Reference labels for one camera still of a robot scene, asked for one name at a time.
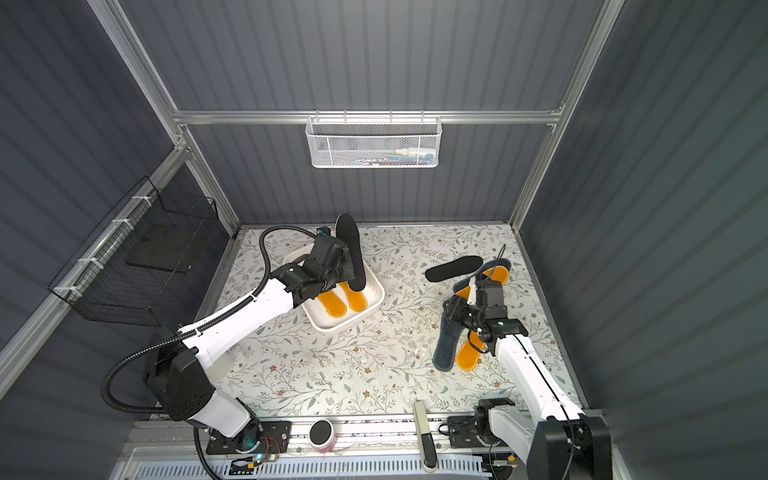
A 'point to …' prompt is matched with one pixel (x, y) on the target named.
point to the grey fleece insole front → (446, 345)
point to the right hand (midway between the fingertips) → (456, 306)
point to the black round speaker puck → (322, 435)
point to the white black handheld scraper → (425, 438)
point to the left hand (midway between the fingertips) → (352, 266)
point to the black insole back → (455, 268)
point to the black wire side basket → (135, 266)
